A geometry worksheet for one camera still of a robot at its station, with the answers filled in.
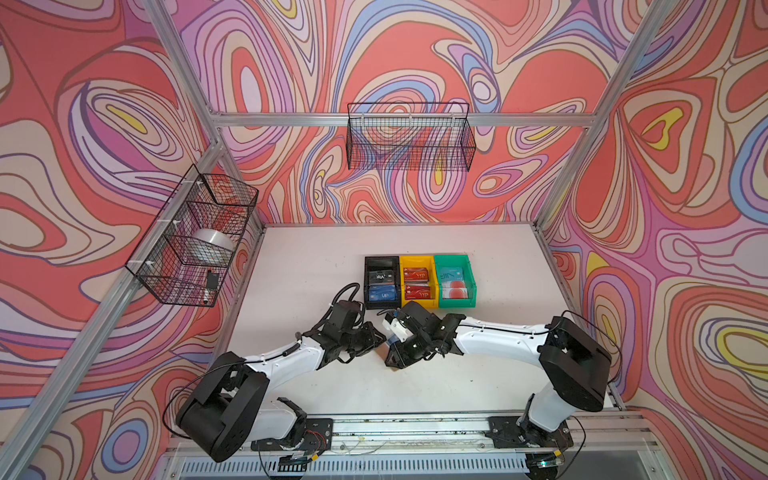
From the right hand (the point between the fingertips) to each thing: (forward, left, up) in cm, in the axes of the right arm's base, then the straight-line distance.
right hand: (394, 367), depth 81 cm
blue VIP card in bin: (+26, +3, -2) cm, 26 cm away
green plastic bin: (+34, -23, -1) cm, 41 cm away
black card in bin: (+31, +3, -1) cm, 31 cm away
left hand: (+8, +1, +2) cm, 8 cm away
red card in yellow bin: (+25, -9, -2) cm, 27 cm away
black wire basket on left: (+20, +52, +26) cm, 62 cm away
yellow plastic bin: (+36, -11, 0) cm, 38 cm away
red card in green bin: (+26, -21, -2) cm, 33 cm away
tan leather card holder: (+4, +3, +3) cm, 6 cm away
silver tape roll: (+24, +43, +29) cm, 57 cm away
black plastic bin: (+37, +3, 0) cm, 37 cm away
